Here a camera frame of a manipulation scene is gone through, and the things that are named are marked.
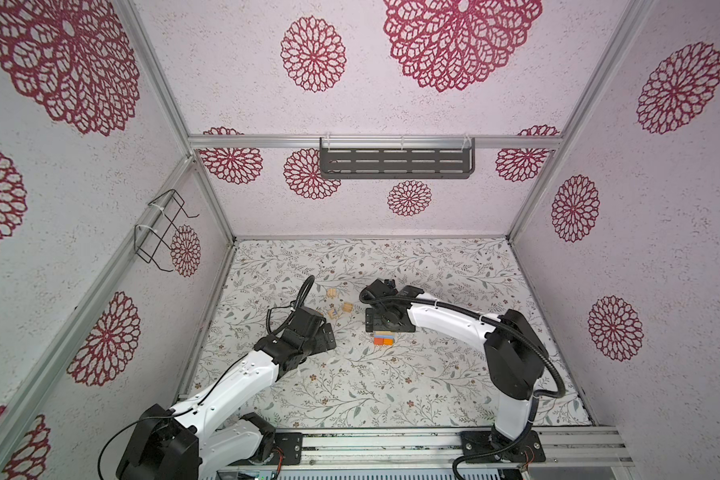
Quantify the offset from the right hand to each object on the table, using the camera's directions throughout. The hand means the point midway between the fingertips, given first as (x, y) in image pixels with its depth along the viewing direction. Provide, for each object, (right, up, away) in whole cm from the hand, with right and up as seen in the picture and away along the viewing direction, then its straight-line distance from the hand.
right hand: (381, 320), depth 89 cm
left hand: (-18, -5, -4) cm, 20 cm away
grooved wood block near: (-10, +2, +10) cm, 15 cm away
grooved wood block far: (-16, +7, +14) cm, 22 cm away
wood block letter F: (-16, +1, +8) cm, 18 cm away
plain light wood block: (0, -2, -9) cm, 10 cm away
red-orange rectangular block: (-1, -7, +3) cm, 8 cm away
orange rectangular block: (+2, -7, +3) cm, 8 cm away
